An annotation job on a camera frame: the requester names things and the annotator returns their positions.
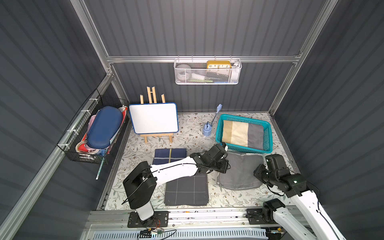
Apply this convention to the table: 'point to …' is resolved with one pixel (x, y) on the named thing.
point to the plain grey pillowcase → (240, 175)
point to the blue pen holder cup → (207, 128)
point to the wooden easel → (149, 92)
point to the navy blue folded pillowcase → (162, 156)
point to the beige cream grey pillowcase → (243, 134)
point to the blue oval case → (105, 124)
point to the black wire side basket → (75, 133)
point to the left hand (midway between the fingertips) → (230, 168)
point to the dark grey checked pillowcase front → (190, 191)
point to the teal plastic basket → (268, 136)
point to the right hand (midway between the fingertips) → (257, 171)
